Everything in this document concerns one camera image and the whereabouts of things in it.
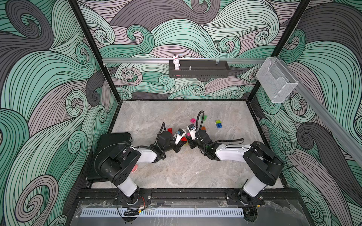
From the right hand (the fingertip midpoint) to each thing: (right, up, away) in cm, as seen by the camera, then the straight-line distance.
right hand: (187, 137), depth 90 cm
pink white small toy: (-32, -17, -10) cm, 37 cm away
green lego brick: (+16, +12, +19) cm, 28 cm away
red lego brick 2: (-3, +1, -12) cm, 12 cm away
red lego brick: (-11, +4, +8) cm, 14 cm away
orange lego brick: (+13, +5, +12) cm, 18 cm away
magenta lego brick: (+5, +10, +15) cm, 19 cm away
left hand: (-2, 0, -2) cm, 3 cm away
